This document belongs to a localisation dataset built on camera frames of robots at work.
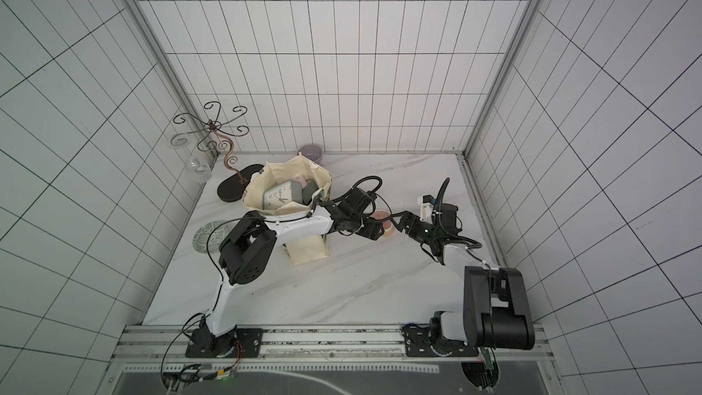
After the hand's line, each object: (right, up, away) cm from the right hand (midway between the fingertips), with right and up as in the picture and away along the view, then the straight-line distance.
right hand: (400, 216), depth 90 cm
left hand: (-10, -6, +1) cm, 12 cm away
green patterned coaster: (-66, -8, +3) cm, 66 cm away
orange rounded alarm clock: (-5, -1, -7) cm, 8 cm away
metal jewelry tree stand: (-66, +8, +20) cm, 69 cm away
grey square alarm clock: (-36, +9, -7) cm, 38 cm away
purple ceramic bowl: (-33, +24, +25) cm, 48 cm away
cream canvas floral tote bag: (-42, +15, -1) cm, 44 cm away
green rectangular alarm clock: (-31, +9, -1) cm, 32 cm away
